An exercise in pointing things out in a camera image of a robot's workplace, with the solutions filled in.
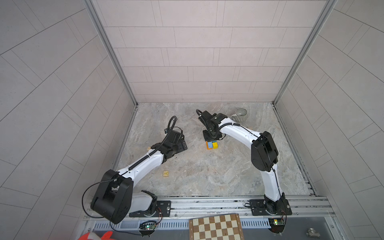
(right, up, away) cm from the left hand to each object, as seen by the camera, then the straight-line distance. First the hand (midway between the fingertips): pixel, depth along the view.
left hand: (183, 143), depth 88 cm
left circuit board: (-13, -32, -23) cm, 42 cm away
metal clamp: (+58, -34, -23) cm, 72 cm away
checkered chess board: (+20, -32, -23) cm, 44 cm away
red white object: (-35, -32, -28) cm, 55 cm away
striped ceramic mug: (+39, +16, +18) cm, 46 cm away
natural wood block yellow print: (-9, -15, -7) cm, 19 cm away
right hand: (+14, +2, +3) cm, 15 cm away
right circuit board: (+45, -34, -19) cm, 60 cm away
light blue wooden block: (+16, -2, +3) cm, 16 cm away
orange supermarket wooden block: (+14, -1, +4) cm, 14 cm away
